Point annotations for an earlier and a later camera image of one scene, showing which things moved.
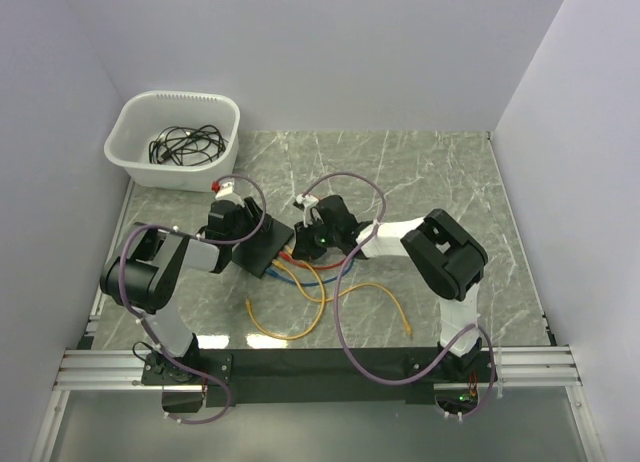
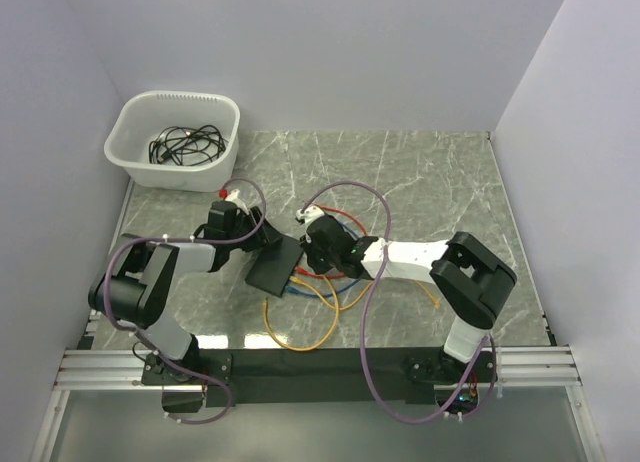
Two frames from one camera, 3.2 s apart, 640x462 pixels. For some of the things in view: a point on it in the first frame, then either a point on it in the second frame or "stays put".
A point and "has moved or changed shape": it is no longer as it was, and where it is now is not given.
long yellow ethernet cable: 322,311 → 306,348
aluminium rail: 508,368 stays put
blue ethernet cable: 278,275 has moved or changed shape
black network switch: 256,254 has moved or changed shape
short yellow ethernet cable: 327,299 has moved or changed shape
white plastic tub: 138,117 stays put
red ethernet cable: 287,256 has moved or changed shape
